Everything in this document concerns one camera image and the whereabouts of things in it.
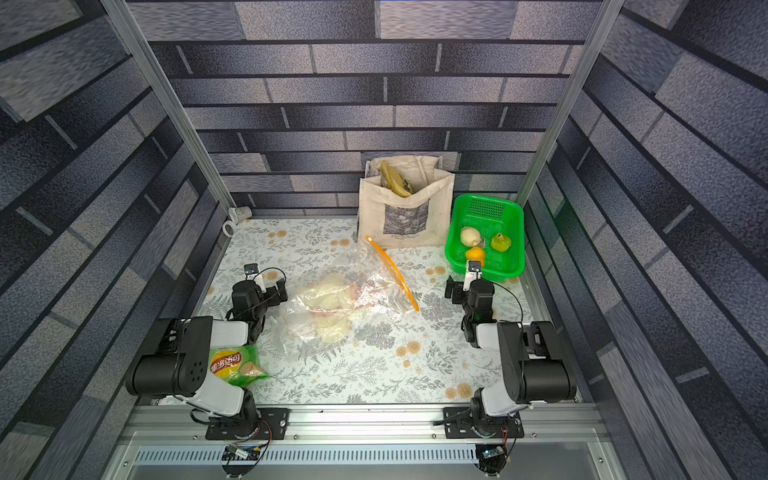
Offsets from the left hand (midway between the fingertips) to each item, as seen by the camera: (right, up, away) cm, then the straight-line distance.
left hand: (269, 279), depth 95 cm
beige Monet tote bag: (+50, +20, +4) cm, 54 cm away
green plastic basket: (+81, +23, +23) cm, 87 cm away
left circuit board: (+3, -40, -24) cm, 47 cm away
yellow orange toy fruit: (+70, +8, +8) cm, 71 cm away
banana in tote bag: (+41, +32, 0) cm, 52 cm away
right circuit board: (+65, -43, -22) cm, 81 cm away
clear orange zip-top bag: (+26, -6, +2) cm, 27 cm away
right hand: (+64, +1, -1) cm, 64 cm away
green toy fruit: (+79, +12, +9) cm, 81 cm away
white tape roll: (-21, +23, +19) cm, 36 cm away
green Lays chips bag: (-1, -21, -17) cm, 27 cm away
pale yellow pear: (+69, +14, +13) cm, 72 cm away
